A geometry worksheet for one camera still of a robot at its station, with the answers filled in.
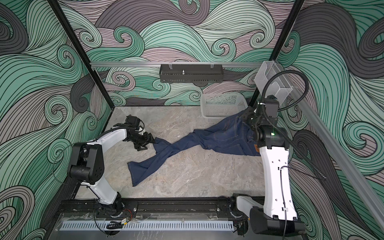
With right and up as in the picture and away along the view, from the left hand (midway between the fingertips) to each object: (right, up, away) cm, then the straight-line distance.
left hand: (152, 142), depth 90 cm
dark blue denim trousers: (+47, +6, -14) cm, 49 cm away
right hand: (+48, +19, -24) cm, 57 cm away
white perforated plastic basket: (+46, +25, +32) cm, 61 cm away
